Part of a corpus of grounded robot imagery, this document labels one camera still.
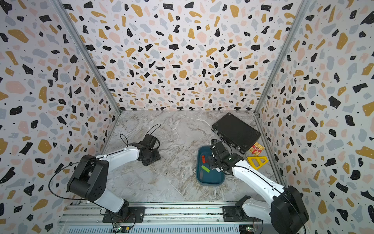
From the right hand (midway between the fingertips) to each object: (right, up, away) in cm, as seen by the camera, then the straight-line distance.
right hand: (212, 159), depth 85 cm
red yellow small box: (+31, +4, +13) cm, 34 cm away
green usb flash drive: (-4, -7, +5) cm, 10 cm away
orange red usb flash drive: (-5, -2, +8) cm, 10 cm away
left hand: (-33, -1, +8) cm, 34 cm away
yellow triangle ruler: (+31, -2, +9) cm, 32 cm away
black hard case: (+22, +12, +18) cm, 31 cm away
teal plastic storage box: (-4, -11, +2) cm, 12 cm away
